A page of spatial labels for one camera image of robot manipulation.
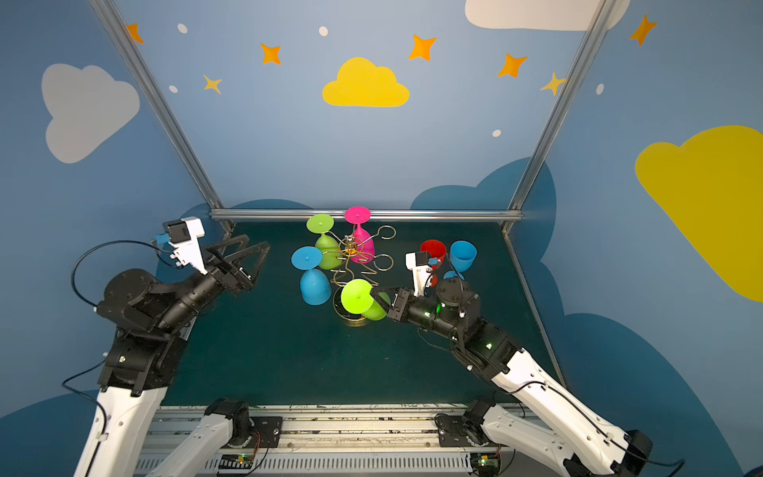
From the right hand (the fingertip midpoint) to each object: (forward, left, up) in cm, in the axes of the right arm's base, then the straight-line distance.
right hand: (374, 289), depth 60 cm
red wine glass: (+30, -17, -22) cm, 41 cm away
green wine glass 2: (+23, +15, -16) cm, 32 cm away
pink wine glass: (+17, +5, -7) cm, 19 cm away
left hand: (+3, +23, +11) cm, 25 cm away
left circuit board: (-28, +34, -38) cm, 58 cm away
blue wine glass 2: (+28, -26, -22) cm, 44 cm away
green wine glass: (-1, +4, -3) cm, 5 cm away
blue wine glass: (+9, +17, -14) cm, 24 cm away
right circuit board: (-25, -29, -39) cm, 55 cm away
